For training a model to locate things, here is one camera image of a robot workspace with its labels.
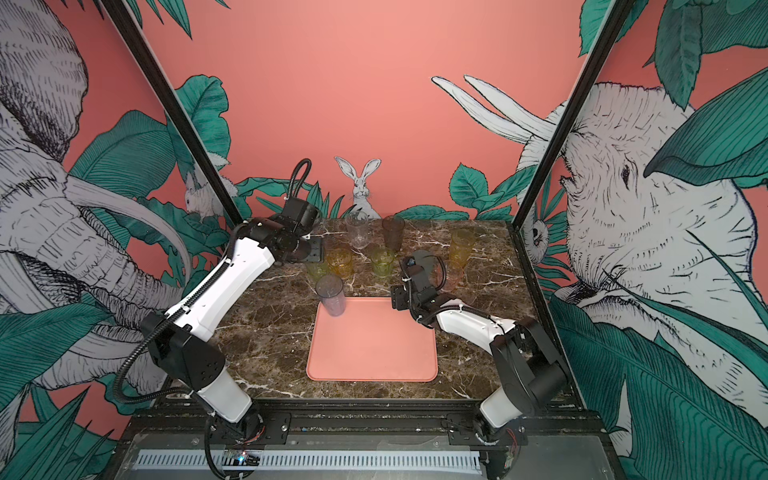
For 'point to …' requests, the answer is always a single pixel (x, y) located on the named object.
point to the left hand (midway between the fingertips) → (311, 247)
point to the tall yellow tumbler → (461, 244)
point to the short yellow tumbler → (339, 261)
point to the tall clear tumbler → (357, 228)
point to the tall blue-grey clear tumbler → (330, 289)
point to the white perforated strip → (311, 460)
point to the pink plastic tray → (370, 342)
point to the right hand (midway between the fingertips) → (398, 285)
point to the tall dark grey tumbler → (393, 226)
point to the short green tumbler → (382, 259)
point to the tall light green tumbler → (317, 270)
